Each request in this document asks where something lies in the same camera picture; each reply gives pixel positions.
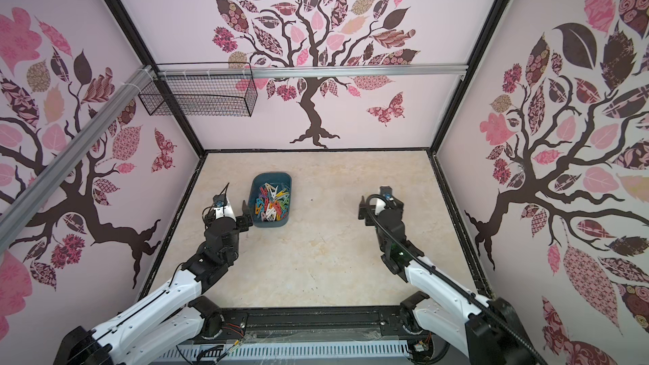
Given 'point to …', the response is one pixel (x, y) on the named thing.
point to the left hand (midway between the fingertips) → (233, 209)
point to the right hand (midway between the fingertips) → (376, 195)
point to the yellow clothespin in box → (281, 193)
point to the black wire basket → (204, 89)
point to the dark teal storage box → (269, 198)
